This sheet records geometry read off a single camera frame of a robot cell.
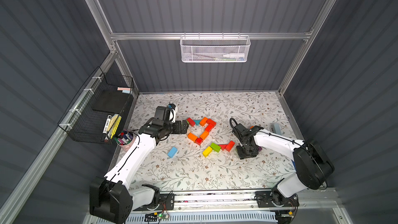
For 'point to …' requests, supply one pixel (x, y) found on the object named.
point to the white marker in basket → (233, 56)
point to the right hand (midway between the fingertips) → (245, 156)
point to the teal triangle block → (197, 122)
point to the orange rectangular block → (203, 121)
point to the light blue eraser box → (277, 129)
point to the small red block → (198, 141)
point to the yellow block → (207, 152)
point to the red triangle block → (223, 146)
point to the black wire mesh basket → (93, 116)
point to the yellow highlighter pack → (115, 121)
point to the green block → (215, 147)
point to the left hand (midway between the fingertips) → (180, 124)
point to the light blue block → (172, 152)
